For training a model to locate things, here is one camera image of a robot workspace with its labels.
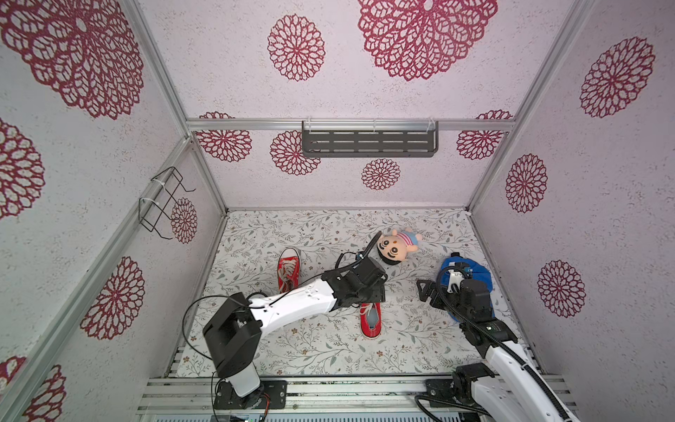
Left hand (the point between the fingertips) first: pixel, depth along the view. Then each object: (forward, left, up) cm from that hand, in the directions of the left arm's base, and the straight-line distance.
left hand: (376, 291), depth 81 cm
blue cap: (+14, -41, -12) cm, 45 cm away
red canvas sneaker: (+12, +30, -7) cm, 33 cm away
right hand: (+2, -16, +1) cm, 16 cm away
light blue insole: (-6, +1, -8) cm, 10 cm away
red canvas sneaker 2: (-4, +4, -6) cm, 8 cm away
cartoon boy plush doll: (+21, -9, -4) cm, 23 cm away
